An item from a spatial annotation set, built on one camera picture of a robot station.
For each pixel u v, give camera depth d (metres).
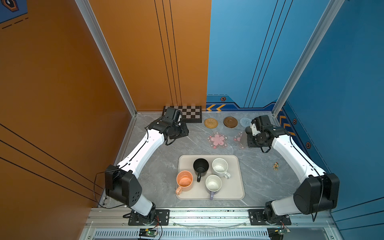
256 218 0.72
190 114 1.16
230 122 1.12
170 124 0.62
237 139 1.02
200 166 0.85
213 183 0.84
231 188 0.81
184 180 0.85
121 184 0.42
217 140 1.03
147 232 0.70
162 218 0.74
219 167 0.89
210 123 1.13
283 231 0.70
